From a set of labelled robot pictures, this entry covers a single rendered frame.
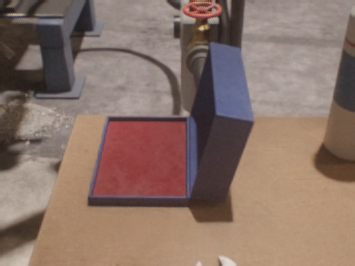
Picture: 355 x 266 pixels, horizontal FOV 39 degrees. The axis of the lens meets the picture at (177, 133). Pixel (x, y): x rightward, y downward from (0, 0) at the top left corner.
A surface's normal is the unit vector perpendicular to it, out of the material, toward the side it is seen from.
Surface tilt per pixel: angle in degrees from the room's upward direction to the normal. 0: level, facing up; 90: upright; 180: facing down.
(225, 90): 12
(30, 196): 0
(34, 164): 0
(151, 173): 0
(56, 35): 90
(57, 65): 90
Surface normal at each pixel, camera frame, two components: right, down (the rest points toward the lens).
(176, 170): 0.00, -0.82
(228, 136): -0.01, 0.58
